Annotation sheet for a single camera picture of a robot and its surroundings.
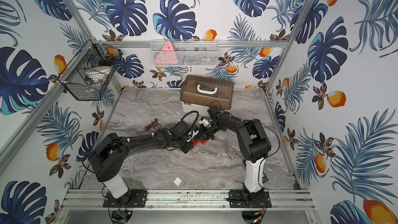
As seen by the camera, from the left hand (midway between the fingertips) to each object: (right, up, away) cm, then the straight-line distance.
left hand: (191, 143), depth 88 cm
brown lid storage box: (+4, +28, +3) cm, 29 cm away
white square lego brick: (-6, -17, -10) cm, 20 cm away
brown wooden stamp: (-25, +10, +11) cm, 29 cm away
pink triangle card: (-15, +49, +2) cm, 51 cm away
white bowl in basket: (-48, +38, -8) cm, 62 cm away
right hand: (+3, +2, +3) cm, 4 cm away
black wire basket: (-61, +53, +7) cm, 81 cm away
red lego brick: (+2, 0, +2) cm, 3 cm away
